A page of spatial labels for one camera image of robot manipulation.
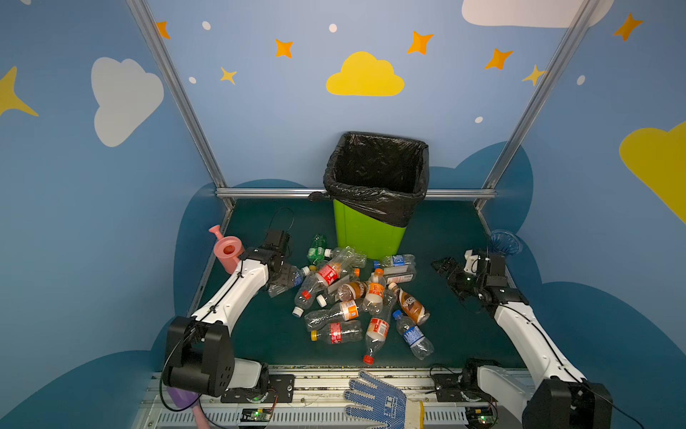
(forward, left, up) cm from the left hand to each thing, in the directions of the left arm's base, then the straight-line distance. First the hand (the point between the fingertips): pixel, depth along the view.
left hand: (278, 274), depth 86 cm
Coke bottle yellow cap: (-17, -21, -4) cm, 27 cm away
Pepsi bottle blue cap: (-18, -43, -5) cm, 47 cm away
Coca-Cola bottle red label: (-2, -10, -6) cm, 11 cm away
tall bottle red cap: (-16, -33, -5) cm, 36 cm away
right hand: (+1, -53, +4) cm, 54 cm away
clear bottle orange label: (-10, -23, -5) cm, 25 cm away
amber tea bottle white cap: (-8, -44, -6) cm, 45 cm away
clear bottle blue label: (+11, -46, -7) cm, 47 cm away
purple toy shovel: (-34, +22, -10) cm, 42 cm away
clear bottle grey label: (+4, -42, -6) cm, 42 cm away
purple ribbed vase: (+8, -75, +8) cm, 76 cm away
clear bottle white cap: (+10, -23, -3) cm, 25 cm away
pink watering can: (+9, +19, +1) cm, 21 cm away
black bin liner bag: (+39, -37, +11) cm, 54 cm away
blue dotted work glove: (-35, -35, -10) cm, 51 cm away
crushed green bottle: (+15, -11, -7) cm, 20 cm away
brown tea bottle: (-7, -24, +2) cm, 25 cm away
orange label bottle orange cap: (-5, -32, -7) cm, 33 cm away
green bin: (+18, -27, +2) cm, 32 cm away
